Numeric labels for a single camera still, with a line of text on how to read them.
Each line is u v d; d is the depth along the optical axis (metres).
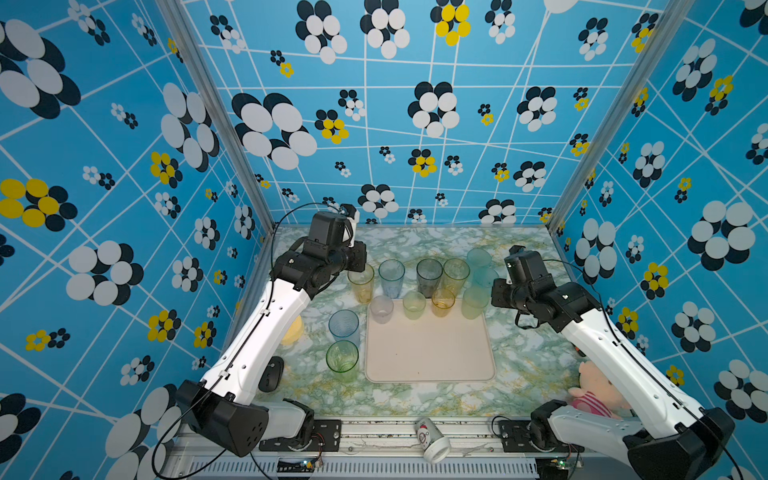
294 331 0.89
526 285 0.55
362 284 0.88
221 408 0.37
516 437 0.72
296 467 0.72
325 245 0.52
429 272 0.96
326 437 0.74
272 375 0.82
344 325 0.86
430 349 0.89
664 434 0.39
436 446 0.68
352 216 0.64
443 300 0.94
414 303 0.95
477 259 0.99
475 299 0.92
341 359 0.94
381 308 0.94
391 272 0.97
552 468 0.69
